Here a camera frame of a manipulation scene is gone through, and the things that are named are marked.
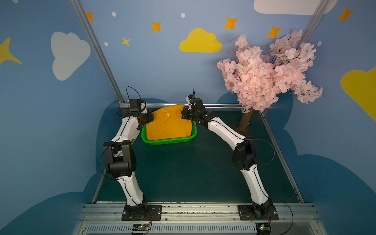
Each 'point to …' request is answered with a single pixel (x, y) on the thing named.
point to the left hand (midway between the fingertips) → (152, 115)
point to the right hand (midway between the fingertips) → (183, 110)
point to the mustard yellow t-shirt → (168, 123)
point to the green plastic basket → (169, 141)
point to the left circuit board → (140, 227)
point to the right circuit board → (263, 228)
